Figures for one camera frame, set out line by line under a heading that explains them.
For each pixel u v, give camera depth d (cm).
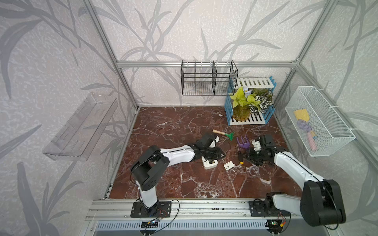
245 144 99
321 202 40
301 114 85
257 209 72
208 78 105
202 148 72
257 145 82
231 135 102
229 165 89
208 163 86
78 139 68
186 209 75
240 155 94
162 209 73
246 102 91
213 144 72
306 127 84
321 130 64
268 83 98
